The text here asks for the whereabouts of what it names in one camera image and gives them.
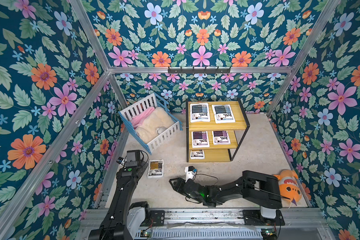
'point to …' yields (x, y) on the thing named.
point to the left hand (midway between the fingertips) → (145, 163)
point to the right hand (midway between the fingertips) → (171, 182)
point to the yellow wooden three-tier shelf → (215, 130)
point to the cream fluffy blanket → (158, 117)
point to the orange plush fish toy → (289, 186)
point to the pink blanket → (137, 120)
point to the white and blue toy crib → (153, 100)
